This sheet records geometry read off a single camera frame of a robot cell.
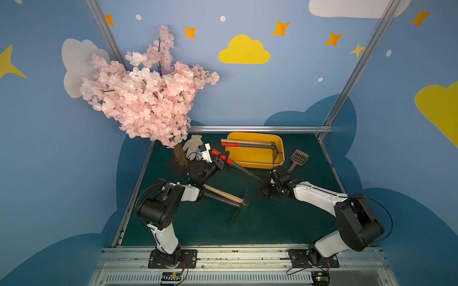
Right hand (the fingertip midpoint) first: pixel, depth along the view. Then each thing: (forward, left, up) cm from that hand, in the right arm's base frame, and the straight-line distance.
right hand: (261, 188), depth 91 cm
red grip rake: (+5, +11, +9) cm, 15 cm away
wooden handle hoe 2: (-3, +26, -3) cm, 26 cm away
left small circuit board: (-40, +38, -7) cm, 56 cm away
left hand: (+9, +17, +18) cm, 26 cm away
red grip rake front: (-9, +9, -2) cm, 13 cm away
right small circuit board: (-36, -24, -8) cm, 44 cm away
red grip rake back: (+30, +5, -1) cm, 30 cm away
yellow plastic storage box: (+23, +2, -4) cm, 23 cm away
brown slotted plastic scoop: (+26, -26, -6) cm, 37 cm away
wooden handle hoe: (+33, +6, 0) cm, 33 cm away
